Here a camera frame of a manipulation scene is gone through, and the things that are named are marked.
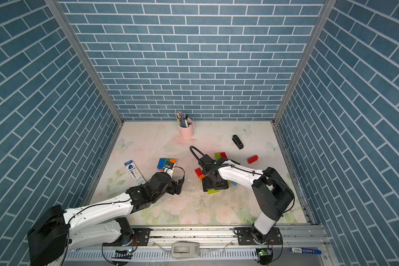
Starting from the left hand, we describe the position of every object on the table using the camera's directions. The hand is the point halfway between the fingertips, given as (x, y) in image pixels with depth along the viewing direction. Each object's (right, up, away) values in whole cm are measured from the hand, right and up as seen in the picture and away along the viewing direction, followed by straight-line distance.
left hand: (180, 179), depth 82 cm
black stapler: (+34, +18, +25) cm, 46 cm away
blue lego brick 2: (+28, -4, +7) cm, 30 cm away
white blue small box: (-32, +5, +14) cm, 35 cm away
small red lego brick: (+9, +1, +11) cm, 14 cm away
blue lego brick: (-14, +5, +11) cm, 18 cm away
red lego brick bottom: (+41, +7, +17) cm, 45 cm away
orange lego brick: (-7, +7, +15) cm, 18 cm away
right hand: (+16, -6, +4) cm, 18 cm away
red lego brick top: (+23, +10, +19) cm, 32 cm away
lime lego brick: (+16, -8, +4) cm, 18 cm away
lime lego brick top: (+20, +10, +18) cm, 28 cm away
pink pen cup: (0, +24, +26) cm, 35 cm away
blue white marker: (+56, -27, -13) cm, 64 cm away
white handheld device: (+4, -26, -13) cm, 30 cm away
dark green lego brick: (-11, +7, +14) cm, 19 cm away
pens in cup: (-3, +31, +22) cm, 38 cm away
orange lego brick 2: (+10, -1, +9) cm, 14 cm away
